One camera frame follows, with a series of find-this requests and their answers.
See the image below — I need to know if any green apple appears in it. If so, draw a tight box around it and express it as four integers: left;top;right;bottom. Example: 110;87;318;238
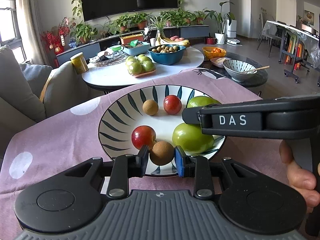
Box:
172;123;214;155
187;96;220;108

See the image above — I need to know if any red apple front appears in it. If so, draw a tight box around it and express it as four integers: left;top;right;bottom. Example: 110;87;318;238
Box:
131;125;156;150

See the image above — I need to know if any red apple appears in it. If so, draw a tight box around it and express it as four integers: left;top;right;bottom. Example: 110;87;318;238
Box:
163;95;182;115
131;125;156;150

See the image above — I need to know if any brown round fruit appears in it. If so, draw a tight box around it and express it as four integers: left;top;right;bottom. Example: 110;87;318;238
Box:
143;100;158;116
150;141;174;166

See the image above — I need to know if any brown round fruit back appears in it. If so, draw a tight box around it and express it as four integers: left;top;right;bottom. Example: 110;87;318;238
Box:
143;100;158;116

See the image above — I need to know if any red apple back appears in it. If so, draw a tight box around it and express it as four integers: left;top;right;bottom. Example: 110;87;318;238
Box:
163;95;182;115

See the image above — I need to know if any person's right hand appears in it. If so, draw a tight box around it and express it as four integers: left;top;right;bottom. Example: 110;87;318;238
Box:
279;141;320;213

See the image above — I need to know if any striped white ceramic plate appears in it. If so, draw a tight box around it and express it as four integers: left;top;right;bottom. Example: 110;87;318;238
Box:
98;84;227;177

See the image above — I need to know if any pink polka dot tablecloth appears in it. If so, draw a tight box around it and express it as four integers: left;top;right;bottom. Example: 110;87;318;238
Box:
1;69;288;239

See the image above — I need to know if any striped bowl with spoon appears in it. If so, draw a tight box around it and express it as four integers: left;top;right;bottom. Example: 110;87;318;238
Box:
223;60;269;82

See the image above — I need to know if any white round coffee table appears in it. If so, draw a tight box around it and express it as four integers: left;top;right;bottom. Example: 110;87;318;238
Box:
81;45;205;91

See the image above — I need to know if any tray of green apples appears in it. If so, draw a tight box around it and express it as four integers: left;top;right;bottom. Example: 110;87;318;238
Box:
125;54;156;77

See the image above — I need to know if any yellow basket of oranges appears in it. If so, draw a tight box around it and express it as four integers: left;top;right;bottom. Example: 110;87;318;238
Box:
202;47;227;60

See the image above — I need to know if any white air purifier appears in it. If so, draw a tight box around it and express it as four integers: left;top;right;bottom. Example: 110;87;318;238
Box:
226;20;237;38

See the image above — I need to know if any yellow cylindrical can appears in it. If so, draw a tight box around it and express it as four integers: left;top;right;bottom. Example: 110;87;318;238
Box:
70;52;88;74

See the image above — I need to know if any blue bowl of kiwis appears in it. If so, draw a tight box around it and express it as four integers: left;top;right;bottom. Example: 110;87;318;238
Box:
148;44;186;65

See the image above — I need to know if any grey sofa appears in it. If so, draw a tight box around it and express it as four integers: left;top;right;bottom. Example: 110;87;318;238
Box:
1;45;103;157

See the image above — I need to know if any light blue snack tray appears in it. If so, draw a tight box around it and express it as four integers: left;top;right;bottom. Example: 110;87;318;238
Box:
122;41;150;56

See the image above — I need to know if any tall potted plant white pot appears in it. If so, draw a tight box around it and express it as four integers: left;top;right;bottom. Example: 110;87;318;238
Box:
204;1;235;44

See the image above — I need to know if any banana bunch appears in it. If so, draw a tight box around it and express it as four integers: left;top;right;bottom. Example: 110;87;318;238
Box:
155;36;190;47

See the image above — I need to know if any dark tv cabinet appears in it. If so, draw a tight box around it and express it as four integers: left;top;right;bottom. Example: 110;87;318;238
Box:
56;25;210;66

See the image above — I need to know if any red flower decoration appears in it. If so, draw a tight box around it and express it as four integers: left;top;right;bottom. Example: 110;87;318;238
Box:
41;17;75;55

